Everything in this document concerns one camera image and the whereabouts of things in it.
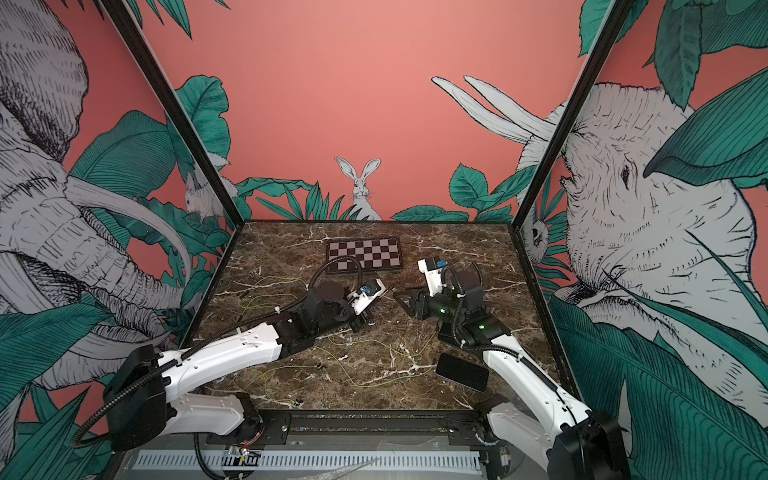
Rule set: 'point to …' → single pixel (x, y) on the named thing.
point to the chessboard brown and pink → (376, 254)
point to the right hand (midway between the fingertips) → (399, 290)
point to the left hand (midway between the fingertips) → (379, 293)
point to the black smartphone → (407, 300)
